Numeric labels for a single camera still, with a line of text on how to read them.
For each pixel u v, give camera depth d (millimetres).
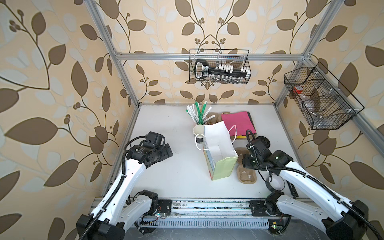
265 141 847
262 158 578
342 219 387
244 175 845
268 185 800
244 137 945
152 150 547
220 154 934
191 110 917
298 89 884
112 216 388
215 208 753
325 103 733
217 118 1060
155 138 586
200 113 964
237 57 911
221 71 830
